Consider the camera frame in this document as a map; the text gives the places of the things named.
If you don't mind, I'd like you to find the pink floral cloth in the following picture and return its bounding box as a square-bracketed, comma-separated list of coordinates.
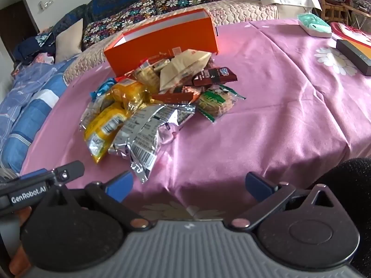
[20, 17, 371, 223]

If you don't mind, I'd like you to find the wicker chair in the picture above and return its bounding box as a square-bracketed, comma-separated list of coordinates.
[293, 0, 354, 24]

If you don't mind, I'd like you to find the dark wooden door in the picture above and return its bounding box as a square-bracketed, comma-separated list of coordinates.
[0, 0, 38, 61]

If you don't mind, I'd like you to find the orange cardboard box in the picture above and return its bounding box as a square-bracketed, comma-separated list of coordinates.
[103, 9, 219, 77]

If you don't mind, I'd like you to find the plain beige snack packet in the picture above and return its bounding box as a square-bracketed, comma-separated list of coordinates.
[159, 49, 212, 92]

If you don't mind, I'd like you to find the yellow snack packet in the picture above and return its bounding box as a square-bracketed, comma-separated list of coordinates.
[84, 103, 131, 164]

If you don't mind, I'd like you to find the red-brown snack packet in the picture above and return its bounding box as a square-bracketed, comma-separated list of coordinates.
[151, 85, 203, 105]

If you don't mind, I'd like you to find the green cracker packet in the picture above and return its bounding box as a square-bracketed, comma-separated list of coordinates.
[195, 85, 247, 123]

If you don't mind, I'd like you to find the dark blue clothes heap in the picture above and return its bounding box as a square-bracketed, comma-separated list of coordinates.
[14, 32, 58, 64]

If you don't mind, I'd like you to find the blue foil snack packet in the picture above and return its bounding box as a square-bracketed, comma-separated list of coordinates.
[90, 78, 118, 99]

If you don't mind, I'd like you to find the red and yellow flat item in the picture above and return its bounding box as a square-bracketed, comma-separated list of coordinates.
[330, 22, 371, 48]

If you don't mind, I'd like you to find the clear cracker packet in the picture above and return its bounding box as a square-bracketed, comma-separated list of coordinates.
[135, 59, 171, 93]

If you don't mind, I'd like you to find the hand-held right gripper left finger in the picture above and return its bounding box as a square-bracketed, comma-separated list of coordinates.
[43, 170, 154, 233]

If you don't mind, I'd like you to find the mint green case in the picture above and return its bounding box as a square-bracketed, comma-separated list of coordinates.
[297, 13, 332, 38]

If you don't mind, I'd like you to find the silver foil snack packet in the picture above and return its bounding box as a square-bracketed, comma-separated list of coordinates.
[109, 103, 196, 184]

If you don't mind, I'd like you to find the blue and white quilt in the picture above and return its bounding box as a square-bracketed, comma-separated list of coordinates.
[0, 56, 79, 174]

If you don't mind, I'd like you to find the black fleece clothing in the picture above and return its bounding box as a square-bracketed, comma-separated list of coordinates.
[316, 158, 371, 270]

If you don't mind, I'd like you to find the brown chocolate cake packet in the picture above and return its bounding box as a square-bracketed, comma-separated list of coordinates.
[192, 66, 237, 87]

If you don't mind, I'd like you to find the person's left hand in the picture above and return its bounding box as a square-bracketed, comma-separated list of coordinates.
[9, 205, 32, 273]

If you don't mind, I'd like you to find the beige pillow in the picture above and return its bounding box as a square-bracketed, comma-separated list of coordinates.
[55, 19, 84, 63]

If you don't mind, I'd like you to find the shiny golden snack packet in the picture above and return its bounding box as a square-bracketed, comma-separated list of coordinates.
[109, 79, 151, 113]

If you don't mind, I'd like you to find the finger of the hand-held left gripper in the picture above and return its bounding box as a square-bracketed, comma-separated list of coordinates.
[51, 161, 85, 182]

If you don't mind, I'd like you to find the black flat box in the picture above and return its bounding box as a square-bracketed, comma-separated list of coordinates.
[336, 39, 371, 76]

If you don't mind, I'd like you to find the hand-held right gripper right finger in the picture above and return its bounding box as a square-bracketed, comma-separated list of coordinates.
[229, 172, 339, 232]

